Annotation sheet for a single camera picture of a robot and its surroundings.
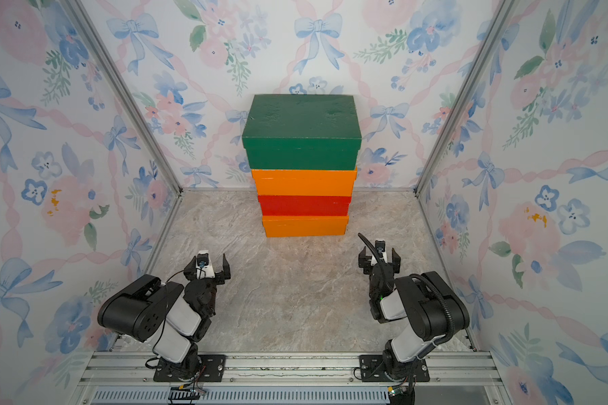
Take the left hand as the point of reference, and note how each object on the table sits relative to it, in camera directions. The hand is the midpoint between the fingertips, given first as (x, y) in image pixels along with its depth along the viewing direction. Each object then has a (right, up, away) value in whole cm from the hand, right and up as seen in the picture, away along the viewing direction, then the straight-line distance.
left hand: (212, 255), depth 87 cm
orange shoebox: (+32, +25, -5) cm, 41 cm away
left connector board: (-3, -38, -14) cm, 40 cm away
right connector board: (+60, -38, -14) cm, 72 cm away
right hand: (+60, +2, +3) cm, 60 cm away
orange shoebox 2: (+33, +10, +11) cm, 36 cm away
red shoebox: (+32, +18, +15) cm, 40 cm away
